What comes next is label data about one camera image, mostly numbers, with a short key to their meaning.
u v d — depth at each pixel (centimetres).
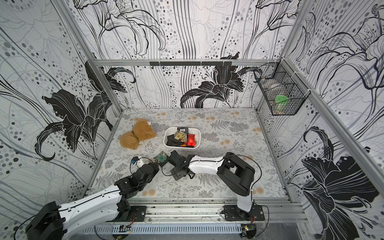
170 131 101
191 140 95
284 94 80
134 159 74
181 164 67
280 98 79
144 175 62
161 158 93
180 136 96
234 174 48
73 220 44
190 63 94
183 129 100
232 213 70
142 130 93
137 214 73
